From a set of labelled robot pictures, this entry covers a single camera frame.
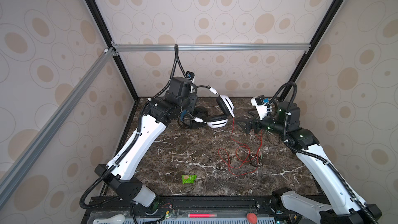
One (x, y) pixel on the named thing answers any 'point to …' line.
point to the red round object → (252, 218)
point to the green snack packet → (188, 179)
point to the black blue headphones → (194, 118)
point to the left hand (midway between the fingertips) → (194, 93)
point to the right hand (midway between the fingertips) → (243, 115)
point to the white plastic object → (114, 219)
